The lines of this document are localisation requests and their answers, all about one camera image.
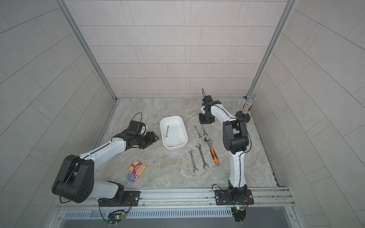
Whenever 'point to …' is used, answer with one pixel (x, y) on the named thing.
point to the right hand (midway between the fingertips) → (202, 120)
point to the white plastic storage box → (177, 137)
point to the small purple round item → (132, 177)
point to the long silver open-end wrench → (195, 169)
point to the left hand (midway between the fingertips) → (159, 138)
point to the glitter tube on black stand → (243, 114)
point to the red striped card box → (138, 168)
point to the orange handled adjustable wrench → (213, 154)
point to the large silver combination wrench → (205, 166)
